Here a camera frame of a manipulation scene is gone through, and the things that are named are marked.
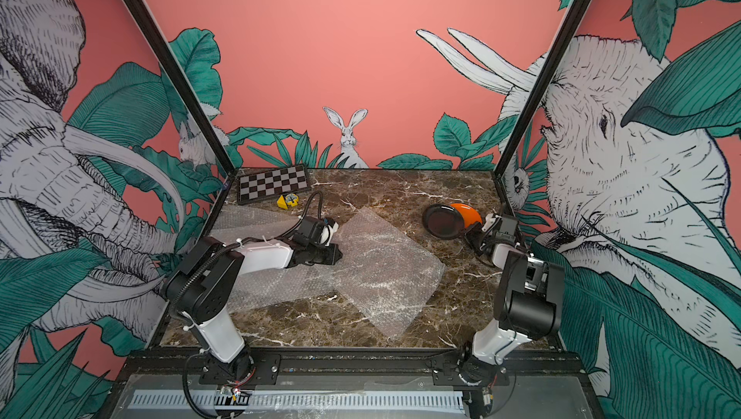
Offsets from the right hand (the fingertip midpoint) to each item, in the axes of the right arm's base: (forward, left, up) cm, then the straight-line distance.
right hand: (458, 222), depth 95 cm
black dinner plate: (+3, +4, -5) cm, 7 cm away
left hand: (-8, +38, -6) cm, 40 cm away
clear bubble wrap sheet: (+4, +74, -7) cm, 74 cm away
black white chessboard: (+20, +73, -4) cm, 76 cm away
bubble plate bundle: (-15, +25, -7) cm, 30 cm away
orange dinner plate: (+9, -7, -8) cm, 14 cm away
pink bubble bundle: (-20, +60, -7) cm, 63 cm away
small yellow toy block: (+15, +61, -6) cm, 63 cm away
